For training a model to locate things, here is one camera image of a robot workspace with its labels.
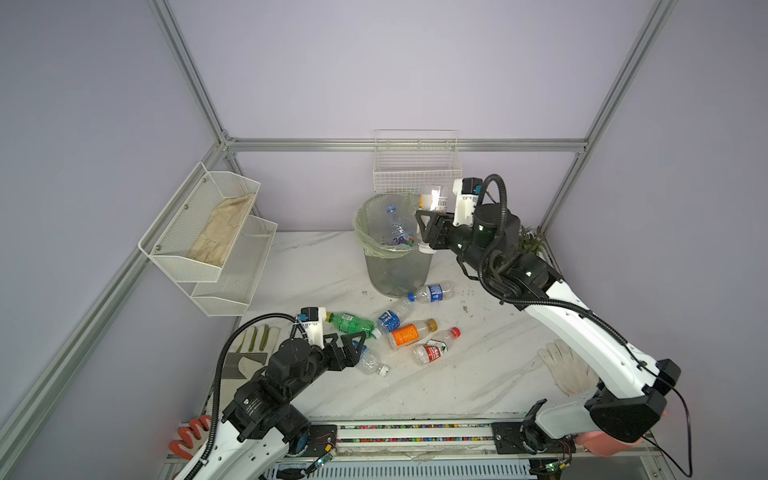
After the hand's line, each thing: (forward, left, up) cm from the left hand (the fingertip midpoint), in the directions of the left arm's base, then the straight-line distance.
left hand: (351, 338), depth 70 cm
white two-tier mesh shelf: (+19, +40, -8) cm, 45 cm away
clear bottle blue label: (0, -4, -16) cm, 16 cm away
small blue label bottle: (+13, -10, -15) cm, 22 cm away
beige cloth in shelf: (+27, +38, +9) cm, 47 cm away
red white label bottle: (+4, -23, -14) cm, 27 cm away
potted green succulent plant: (+35, -55, -3) cm, 65 cm away
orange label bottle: (+8, -15, -14) cm, 22 cm away
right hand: (+18, -16, +25) cm, 34 cm away
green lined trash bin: (+38, -9, -1) cm, 39 cm away
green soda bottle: (+11, +3, -14) cm, 19 cm away
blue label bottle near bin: (+23, -24, -14) cm, 36 cm away
